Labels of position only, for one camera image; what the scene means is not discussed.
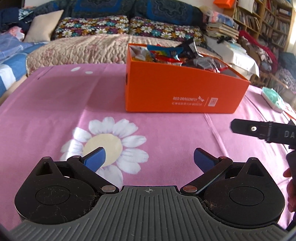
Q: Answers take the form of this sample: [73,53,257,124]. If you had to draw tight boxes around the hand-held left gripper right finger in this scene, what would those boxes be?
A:
[180,148,270,194]

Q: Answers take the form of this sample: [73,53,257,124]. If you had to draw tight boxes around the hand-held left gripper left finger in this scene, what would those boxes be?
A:
[28,147,119,194]

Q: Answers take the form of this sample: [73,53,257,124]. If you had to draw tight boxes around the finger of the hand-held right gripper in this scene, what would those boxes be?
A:
[231,119,271,141]

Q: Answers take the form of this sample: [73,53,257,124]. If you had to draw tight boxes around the orange cardboard box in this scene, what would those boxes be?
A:
[125,43,251,114]

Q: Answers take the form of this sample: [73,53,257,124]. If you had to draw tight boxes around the dark clear red-edged packet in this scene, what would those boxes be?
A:
[185,57,229,73]

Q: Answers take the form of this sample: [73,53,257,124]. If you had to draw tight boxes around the black snack packet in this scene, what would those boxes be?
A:
[180,38,204,59]

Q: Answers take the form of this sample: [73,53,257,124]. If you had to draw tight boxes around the red snack packet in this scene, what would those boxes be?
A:
[153,56,183,66]

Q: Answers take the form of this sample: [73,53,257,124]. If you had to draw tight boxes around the blue cookie packet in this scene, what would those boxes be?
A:
[147,44,184,61]

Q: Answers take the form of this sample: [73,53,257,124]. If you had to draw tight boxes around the silver foil snack packet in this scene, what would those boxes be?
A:
[130,45,153,62]

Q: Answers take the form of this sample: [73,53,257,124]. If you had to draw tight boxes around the person's right hand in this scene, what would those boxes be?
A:
[284,169,296,211]

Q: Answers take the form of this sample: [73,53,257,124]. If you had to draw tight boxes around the red and yellow flat item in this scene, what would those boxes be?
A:
[283,104,296,120]

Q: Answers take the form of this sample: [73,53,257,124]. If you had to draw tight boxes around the mint green case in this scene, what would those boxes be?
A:
[261,87,285,113]

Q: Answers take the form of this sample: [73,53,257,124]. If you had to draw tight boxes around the pink floral cloth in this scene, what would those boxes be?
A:
[0,65,296,232]

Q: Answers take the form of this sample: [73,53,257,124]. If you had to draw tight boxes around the white cloth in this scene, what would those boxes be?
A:
[205,36,259,77]

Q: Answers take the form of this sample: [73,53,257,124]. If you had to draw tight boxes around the red fuzzy cloth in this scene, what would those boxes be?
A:
[238,30,280,61]

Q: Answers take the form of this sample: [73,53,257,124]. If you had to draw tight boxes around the stack of books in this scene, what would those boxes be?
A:
[205,22,240,40]

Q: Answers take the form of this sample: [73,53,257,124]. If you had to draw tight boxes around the wooden bookshelf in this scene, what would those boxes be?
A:
[232,0,294,52]

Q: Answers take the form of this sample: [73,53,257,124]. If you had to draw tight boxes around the orange box lid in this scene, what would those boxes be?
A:
[213,0,237,9]

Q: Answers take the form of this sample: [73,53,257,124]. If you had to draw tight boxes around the floral cushion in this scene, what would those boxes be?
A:
[55,16,130,40]
[129,17,205,45]

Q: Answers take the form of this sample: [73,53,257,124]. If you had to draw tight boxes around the blue and white quilt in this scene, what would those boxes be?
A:
[0,32,50,98]

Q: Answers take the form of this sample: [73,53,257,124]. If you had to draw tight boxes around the beige pillow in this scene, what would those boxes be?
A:
[23,10,65,43]

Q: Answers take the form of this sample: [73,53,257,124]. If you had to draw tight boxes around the blue patterned sofa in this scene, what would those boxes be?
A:
[30,0,204,26]

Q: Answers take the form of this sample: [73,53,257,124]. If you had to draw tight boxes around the dark blue clothes heap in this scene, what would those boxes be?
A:
[0,7,37,30]

